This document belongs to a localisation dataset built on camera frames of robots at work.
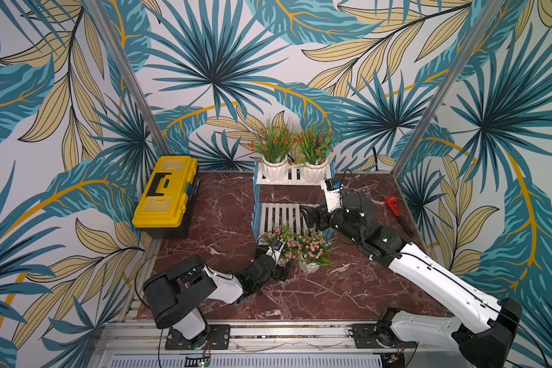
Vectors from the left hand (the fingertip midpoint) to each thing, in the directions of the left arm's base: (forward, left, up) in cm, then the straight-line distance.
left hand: (280, 257), depth 88 cm
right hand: (+6, -10, +28) cm, 30 cm away
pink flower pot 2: (-2, -10, +12) cm, 16 cm away
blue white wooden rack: (+27, +1, -1) cm, 27 cm away
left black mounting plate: (-27, +19, -2) cm, 33 cm away
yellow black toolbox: (+11, +43, +15) cm, 47 cm away
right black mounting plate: (-26, -27, -1) cm, 38 cm away
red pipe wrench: (+29, -53, -1) cm, 60 cm away
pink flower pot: (+2, -3, +13) cm, 13 cm away
